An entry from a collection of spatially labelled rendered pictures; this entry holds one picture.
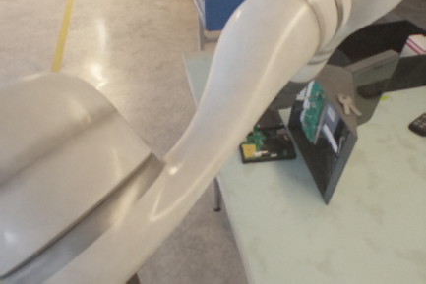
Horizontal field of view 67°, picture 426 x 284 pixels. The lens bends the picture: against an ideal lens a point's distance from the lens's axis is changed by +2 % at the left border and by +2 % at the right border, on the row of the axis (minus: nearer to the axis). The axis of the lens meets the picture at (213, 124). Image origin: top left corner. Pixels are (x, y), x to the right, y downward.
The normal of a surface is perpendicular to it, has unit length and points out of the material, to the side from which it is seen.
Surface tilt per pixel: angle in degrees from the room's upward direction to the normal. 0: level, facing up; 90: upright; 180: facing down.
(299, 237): 0
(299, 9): 37
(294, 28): 47
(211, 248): 0
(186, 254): 0
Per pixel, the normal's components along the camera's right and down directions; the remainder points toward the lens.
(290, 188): -0.01, -0.72
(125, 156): 0.72, -0.47
